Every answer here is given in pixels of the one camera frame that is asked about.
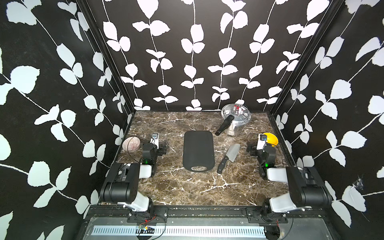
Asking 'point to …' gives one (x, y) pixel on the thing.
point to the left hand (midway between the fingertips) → (157, 138)
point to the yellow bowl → (271, 139)
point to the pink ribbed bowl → (131, 144)
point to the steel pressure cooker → (235, 116)
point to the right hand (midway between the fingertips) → (255, 140)
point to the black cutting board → (198, 150)
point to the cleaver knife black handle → (221, 166)
